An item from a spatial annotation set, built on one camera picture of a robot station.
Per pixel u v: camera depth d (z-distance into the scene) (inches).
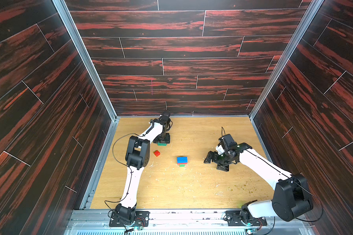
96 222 28.9
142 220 28.7
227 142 26.7
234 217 28.9
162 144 39.7
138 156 24.3
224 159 27.8
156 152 38.8
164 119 34.8
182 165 36.7
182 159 36.7
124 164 23.8
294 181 17.4
